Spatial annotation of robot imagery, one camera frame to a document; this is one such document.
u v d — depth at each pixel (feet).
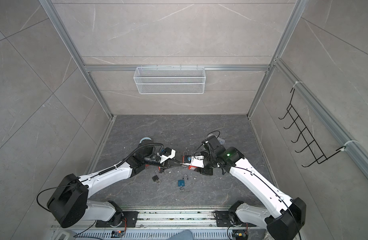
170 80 3.30
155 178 2.87
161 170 2.19
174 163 2.29
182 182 2.78
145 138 3.32
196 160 2.01
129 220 2.41
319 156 1.90
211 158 1.81
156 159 2.21
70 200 1.36
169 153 2.05
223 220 2.38
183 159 2.29
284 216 1.22
